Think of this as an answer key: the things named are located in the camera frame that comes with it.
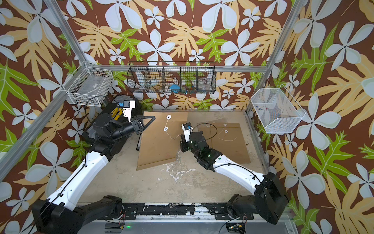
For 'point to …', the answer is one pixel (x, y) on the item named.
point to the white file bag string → (165, 128)
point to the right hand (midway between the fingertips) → (180, 135)
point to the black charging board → (138, 146)
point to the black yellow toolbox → (112, 108)
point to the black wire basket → (177, 77)
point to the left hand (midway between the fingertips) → (154, 117)
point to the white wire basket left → (89, 85)
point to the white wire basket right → (276, 109)
